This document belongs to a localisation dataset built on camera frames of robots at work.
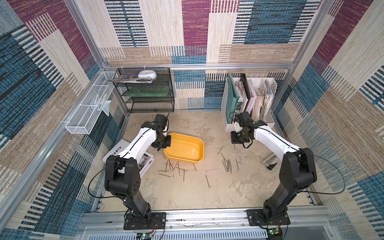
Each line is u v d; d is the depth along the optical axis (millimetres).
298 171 469
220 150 992
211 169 921
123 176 459
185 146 986
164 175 890
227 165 920
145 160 899
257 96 918
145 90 1079
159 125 637
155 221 726
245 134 668
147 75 888
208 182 856
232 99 861
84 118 916
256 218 730
